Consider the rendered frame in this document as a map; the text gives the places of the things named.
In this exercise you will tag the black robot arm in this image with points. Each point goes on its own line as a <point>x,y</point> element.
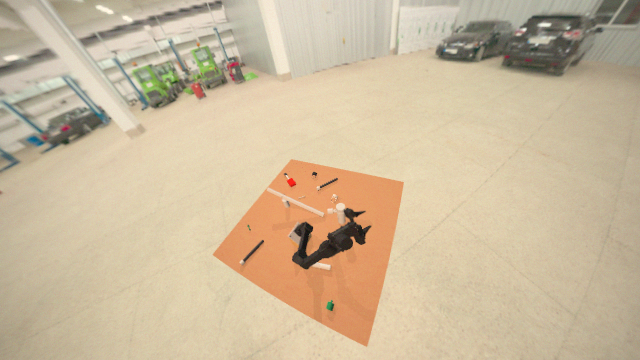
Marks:
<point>337,242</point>

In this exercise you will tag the white fence top rail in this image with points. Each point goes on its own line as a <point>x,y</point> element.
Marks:
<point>295,202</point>

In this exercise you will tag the beige open-topped cup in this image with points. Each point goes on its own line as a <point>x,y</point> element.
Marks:
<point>331,211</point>

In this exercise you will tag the white cylindrical tube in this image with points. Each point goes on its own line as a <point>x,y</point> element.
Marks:
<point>323,266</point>

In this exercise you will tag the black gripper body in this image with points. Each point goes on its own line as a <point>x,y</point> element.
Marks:
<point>349,213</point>

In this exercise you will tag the grey cylinder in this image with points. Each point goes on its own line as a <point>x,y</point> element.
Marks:
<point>340,209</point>

